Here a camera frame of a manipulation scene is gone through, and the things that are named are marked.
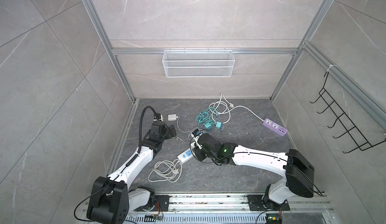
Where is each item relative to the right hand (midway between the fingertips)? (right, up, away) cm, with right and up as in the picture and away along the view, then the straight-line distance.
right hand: (195, 147), depth 81 cm
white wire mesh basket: (+2, +53, +20) cm, 56 cm away
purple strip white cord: (+20, +22, +33) cm, 44 cm away
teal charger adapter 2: (+9, +10, +20) cm, 24 cm away
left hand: (-17, +12, +6) cm, 22 cm away
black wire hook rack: (+67, +13, -18) cm, 71 cm away
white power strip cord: (-14, -13, +1) cm, 19 cm away
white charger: (-17, +15, +25) cm, 34 cm away
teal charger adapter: (+17, +11, +20) cm, 28 cm away
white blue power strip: (-6, -6, +6) cm, 10 cm away
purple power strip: (+55, +9, +20) cm, 59 cm away
